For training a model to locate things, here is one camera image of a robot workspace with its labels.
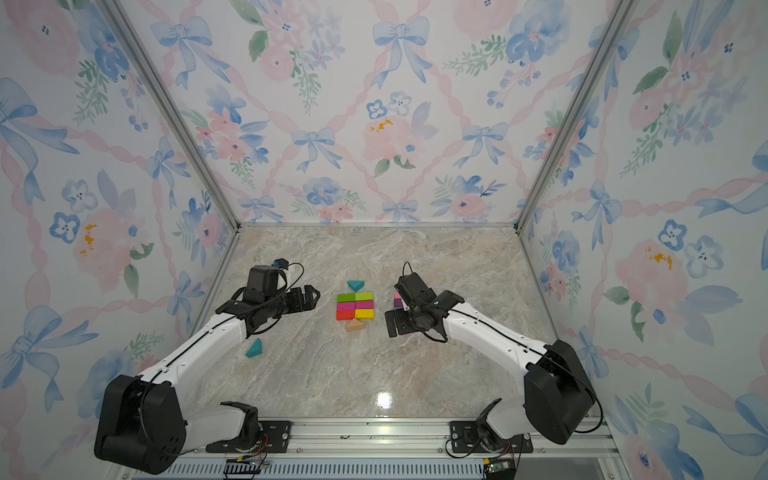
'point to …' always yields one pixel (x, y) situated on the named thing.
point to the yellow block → (364, 314)
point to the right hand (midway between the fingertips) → (405, 319)
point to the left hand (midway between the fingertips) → (310, 293)
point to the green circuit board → (501, 467)
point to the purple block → (398, 303)
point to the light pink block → (397, 295)
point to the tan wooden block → (355, 324)
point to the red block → (345, 314)
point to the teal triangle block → (355, 284)
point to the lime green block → (364, 296)
